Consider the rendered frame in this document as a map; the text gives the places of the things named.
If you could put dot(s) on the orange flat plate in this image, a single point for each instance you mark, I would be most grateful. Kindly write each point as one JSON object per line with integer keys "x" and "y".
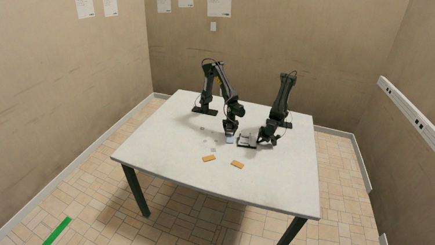
{"x": 209, "y": 158}
{"x": 237, "y": 164}

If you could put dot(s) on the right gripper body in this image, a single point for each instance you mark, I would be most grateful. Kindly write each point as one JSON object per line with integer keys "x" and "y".
{"x": 228, "y": 123}

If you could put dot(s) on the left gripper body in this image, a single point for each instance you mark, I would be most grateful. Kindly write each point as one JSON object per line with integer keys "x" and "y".
{"x": 262, "y": 134}

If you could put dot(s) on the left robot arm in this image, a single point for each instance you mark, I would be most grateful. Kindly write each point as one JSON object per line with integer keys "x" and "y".
{"x": 279, "y": 110}

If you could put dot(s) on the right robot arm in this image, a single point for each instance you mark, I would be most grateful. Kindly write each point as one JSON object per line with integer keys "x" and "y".
{"x": 212, "y": 70}

